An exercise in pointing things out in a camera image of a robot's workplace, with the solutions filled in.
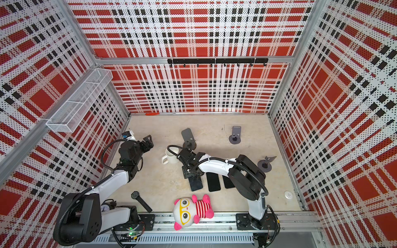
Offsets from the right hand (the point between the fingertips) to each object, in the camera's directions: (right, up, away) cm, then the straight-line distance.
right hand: (193, 171), depth 88 cm
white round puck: (+52, -11, -6) cm, 53 cm away
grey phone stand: (+27, +18, +15) cm, 36 cm away
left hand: (-27, +19, 0) cm, 33 cm away
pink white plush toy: (-2, -13, -18) cm, 22 cm away
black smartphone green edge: (+1, -5, -6) cm, 8 cm away
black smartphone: (+11, -5, -2) cm, 13 cm away
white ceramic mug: (-14, +8, 0) cm, 16 cm away
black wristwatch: (-31, -11, -6) cm, 34 cm away
